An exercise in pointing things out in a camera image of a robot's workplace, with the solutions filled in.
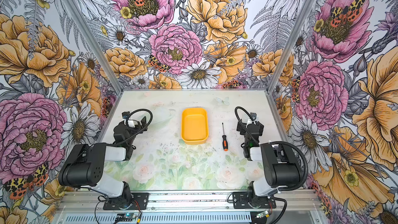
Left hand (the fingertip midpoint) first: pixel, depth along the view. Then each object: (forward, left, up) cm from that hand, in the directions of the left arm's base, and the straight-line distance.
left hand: (138, 121), depth 93 cm
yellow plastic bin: (+2, -33, -9) cm, 34 cm away
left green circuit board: (-46, -2, -9) cm, 47 cm away
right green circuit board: (-46, -64, -9) cm, 79 cm away
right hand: (-2, -66, -1) cm, 66 cm away
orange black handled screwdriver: (-10, -51, -7) cm, 53 cm away
